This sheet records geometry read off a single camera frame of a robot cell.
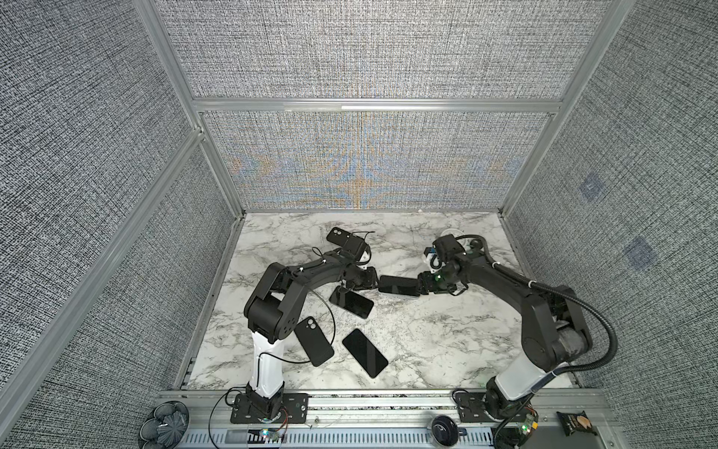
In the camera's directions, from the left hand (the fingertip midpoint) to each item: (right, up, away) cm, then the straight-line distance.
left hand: (377, 286), depth 95 cm
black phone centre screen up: (-7, -6, -1) cm, 9 cm away
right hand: (+16, 0, -3) cm, 16 cm away
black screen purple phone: (+7, 0, +3) cm, 8 cm away
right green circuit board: (+36, -30, -26) cm, 53 cm away
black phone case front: (-20, -15, -11) cm, 27 cm away
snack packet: (+48, -30, -25) cm, 62 cm away
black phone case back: (-14, +17, +16) cm, 27 cm away
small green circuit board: (-28, -33, -25) cm, 50 cm away
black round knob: (+15, -32, -25) cm, 44 cm away
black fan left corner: (-54, -30, -26) cm, 67 cm away
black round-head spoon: (+39, +14, +12) cm, 43 cm away
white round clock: (+32, +18, +13) cm, 38 cm away
